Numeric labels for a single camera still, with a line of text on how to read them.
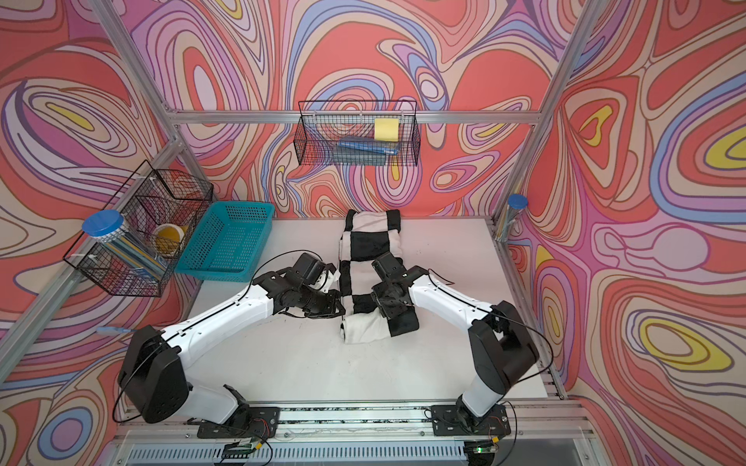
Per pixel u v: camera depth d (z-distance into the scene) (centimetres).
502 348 45
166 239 71
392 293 62
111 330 68
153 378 41
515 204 104
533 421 75
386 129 88
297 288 64
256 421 73
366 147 88
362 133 96
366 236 111
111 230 57
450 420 72
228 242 112
